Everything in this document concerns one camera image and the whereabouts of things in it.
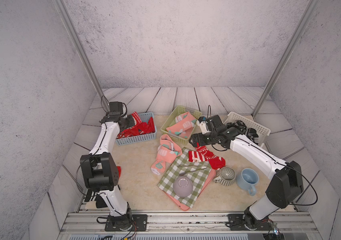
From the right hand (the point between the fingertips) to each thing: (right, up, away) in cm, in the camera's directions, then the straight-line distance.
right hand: (196, 139), depth 83 cm
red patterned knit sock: (+13, -15, +11) cm, 23 cm away
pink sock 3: (-6, +4, +25) cm, 26 cm away
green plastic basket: (-15, +10, +29) cm, 35 cm away
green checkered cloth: (+2, -23, +5) cm, 23 cm away
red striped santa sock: (+1, -12, +12) cm, 17 cm away
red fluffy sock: (-35, +5, +22) cm, 42 cm away
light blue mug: (+30, -24, +4) cm, 38 cm away
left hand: (-37, +10, +9) cm, 39 cm away
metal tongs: (+5, -18, +8) cm, 20 cm away
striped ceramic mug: (+18, -22, +5) cm, 28 cm away
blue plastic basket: (-35, +14, +31) cm, 49 cm away
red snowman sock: (-35, +11, +8) cm, 37 cm away
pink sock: (-16, -9, +11) cm, 21 cm away
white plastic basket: (+49, +3, +22) cm, 54 cm away
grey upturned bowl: (-8, -24, -4) cm, 26 cm away
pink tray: (+6, -26, +2) cm, 26 cm away
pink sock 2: (-3, +13, +27) cm, 30 cm away
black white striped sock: (+39, +3, +19) cm, 43 cm away
